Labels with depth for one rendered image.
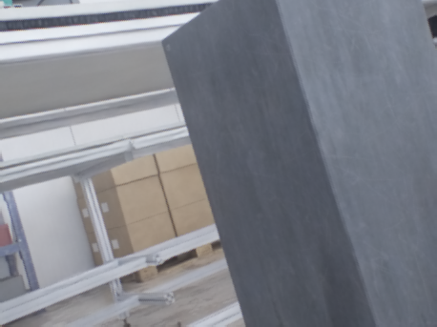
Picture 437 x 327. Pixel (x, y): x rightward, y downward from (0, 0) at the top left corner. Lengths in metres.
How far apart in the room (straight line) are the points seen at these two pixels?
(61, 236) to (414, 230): 4.98
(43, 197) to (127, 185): 1.05
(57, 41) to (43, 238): 4.50
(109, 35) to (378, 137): 0.60
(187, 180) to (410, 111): 4.29
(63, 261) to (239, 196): 4.85
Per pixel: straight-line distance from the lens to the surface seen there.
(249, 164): 0.78
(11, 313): 2.76
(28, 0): 1.40
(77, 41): 1.14
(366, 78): 0.77
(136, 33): 1.21
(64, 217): 5.65
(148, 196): 4.86
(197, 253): 5.02
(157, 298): 2.98
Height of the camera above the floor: 0.65
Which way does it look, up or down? 1 degrees up
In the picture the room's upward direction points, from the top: 17 degrees counter-clockwise
